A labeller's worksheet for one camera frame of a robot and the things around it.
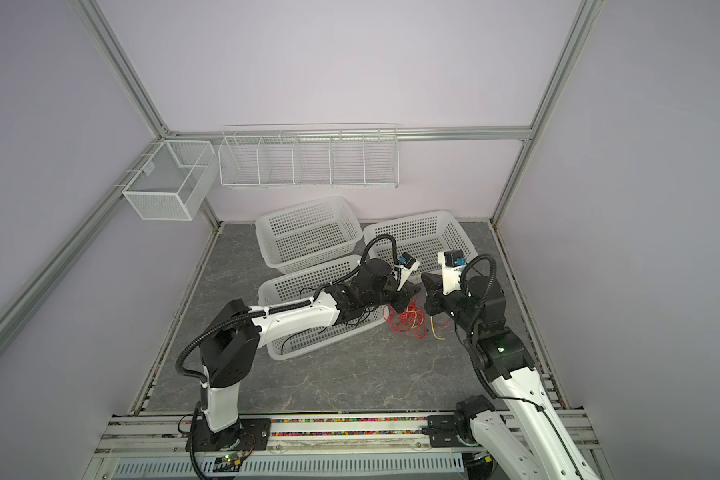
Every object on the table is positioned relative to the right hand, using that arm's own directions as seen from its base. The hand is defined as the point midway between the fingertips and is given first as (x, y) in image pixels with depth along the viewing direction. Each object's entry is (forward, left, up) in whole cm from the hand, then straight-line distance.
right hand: (426, 277), depth 70 cm
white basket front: (+12, +36, -23) cm, 45 cm away
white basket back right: (+38, -7, -27) cm, 47 cm away
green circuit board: (-34, +49, -30) cm, 67 cm away
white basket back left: (+40, +40, -26) cm, 62 cm away
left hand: (+2, 0, -11) cm, 11 cm away
